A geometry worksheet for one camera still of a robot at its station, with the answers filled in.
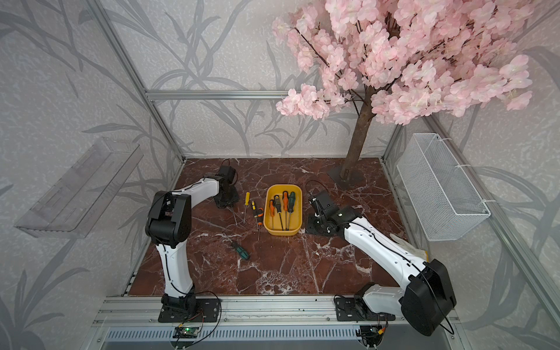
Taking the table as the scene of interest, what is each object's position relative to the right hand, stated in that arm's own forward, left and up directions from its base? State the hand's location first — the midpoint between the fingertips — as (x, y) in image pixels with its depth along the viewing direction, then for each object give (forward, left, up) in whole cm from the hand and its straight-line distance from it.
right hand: (307, 225), depth 81 cm
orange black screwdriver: (+14, +15, -11) cm, 23 cm away
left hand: (+20, +34, -11) cm, 41 cm away
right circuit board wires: (-33, -21, -16) cm, 42 cm away
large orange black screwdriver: (+19, +9, -10) cm, 23 cm away
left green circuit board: (-32, +41, -13) cm, 54 cm away
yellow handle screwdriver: (+18, +27, -11) cm, 35 cm away
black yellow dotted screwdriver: (+14, +13, -11) cm, 22 cm away
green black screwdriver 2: (+18, +6, -9) cm, 21 cm away
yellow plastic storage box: (+9, +5, -12) cm, 16 cm away
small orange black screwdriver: (+10, +20, -11) cm, 25 cm away
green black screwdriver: (-6, +26, -10) cm, 29 cm away
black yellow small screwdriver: (+14, +24, -11) cm, 30 cm away
